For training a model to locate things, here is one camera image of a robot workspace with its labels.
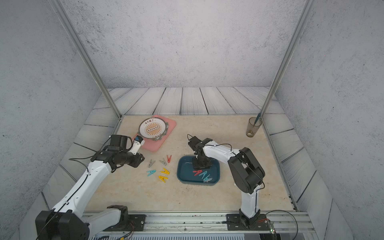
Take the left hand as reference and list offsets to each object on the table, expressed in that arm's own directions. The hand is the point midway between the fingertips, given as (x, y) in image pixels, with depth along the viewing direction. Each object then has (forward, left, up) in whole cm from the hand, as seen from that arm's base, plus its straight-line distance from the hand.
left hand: (142, 156), depth 82 cm
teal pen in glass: (+28, -71, -1) cm, 76 cm away
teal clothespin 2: (-5, -33, -13) cm, 36 cm away
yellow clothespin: (-2, -11, -14) cm, 17 cm away
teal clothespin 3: (-8, -35, -13) cm, 38 cm away
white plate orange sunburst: (+31, +2, -12) cm, 33 cm away
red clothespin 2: (-4, -30, -12) cm, 33 cm away
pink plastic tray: (+17, 0, -15) cm, 23 cm away
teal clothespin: (-3, -2, -13) cm, 13 cm away
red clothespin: (+5, -12, -13) cm, 19 cm away
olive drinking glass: (+24, -69, -10) cm, 73 cm away
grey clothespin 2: (+3, -9, -13) cm, 16 cm away
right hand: (-3, -31, -11) cm, 33 cm away
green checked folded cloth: (+22, -4, -13) cm, 26 cm away
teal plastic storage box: (-5, -23, -13) cm, 27 cm away
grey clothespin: (+3, -1, -13) cm, 14 cm away
